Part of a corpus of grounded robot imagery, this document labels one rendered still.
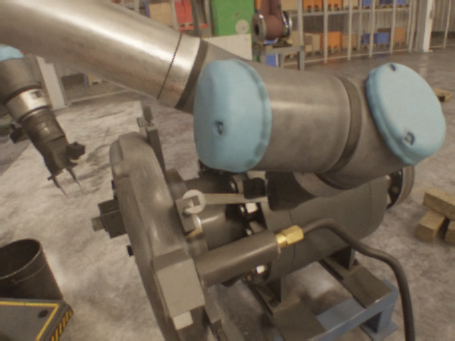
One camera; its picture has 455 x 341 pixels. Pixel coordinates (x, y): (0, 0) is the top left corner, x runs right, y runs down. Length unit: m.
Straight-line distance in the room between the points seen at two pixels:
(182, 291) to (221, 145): 0.46
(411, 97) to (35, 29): 0.36
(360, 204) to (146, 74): 0.89
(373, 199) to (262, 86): 0.94
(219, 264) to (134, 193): 0.27
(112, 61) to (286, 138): 0.20
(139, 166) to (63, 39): 0.49
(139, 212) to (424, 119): 0.61
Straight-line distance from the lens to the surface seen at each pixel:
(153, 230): 0.71
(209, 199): 0.55
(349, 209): 1.05
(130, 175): 0.76
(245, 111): 0.21
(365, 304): 1.29
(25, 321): 1.47
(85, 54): 0.34
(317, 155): 0.24
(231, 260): 0.66
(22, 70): 0.79
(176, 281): 0.62
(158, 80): 0.34
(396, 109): 0.26
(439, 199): 2.15
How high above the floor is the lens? 1.24
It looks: 26 degrees down
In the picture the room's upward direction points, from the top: 7 degrees counter-clockwise
